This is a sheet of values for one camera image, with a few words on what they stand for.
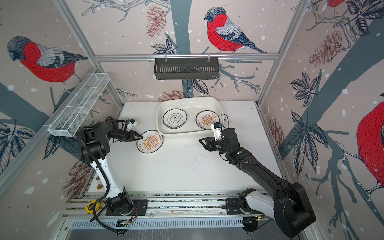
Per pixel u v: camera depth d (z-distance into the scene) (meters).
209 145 0.71
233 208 0.73
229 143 0.62
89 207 0.73
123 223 0.71
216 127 0.73
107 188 0.61
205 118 1.10
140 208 0.73
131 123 0.95
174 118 1.08
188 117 1.10
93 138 0.62
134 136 0.95
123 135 0.89
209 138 0.73
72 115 0.74
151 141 0.98
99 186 0.79
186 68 1.06
